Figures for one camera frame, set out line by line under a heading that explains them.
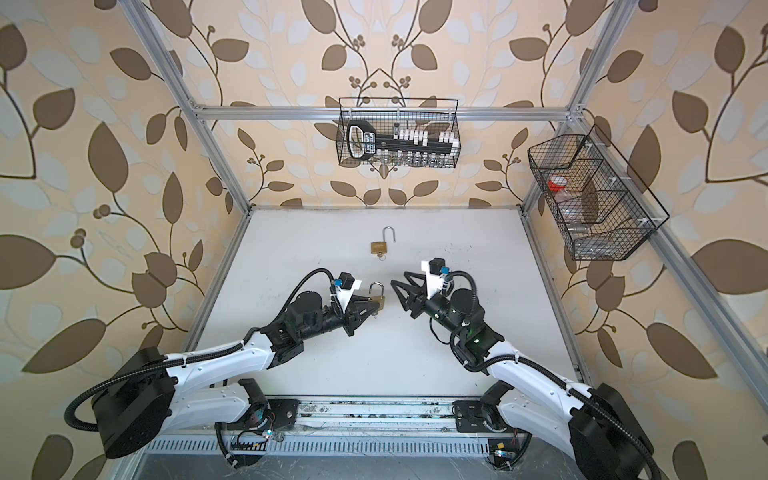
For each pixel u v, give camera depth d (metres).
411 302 0.66
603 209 0.73
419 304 0.65
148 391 0.42
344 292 0.67
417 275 0.74
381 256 1.06
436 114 0.91
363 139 0.83
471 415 0.73
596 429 0.40
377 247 1.08
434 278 0.64
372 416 0.75
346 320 0.68
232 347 0.53
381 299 0.77
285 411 0.76
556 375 0.47
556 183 0.81
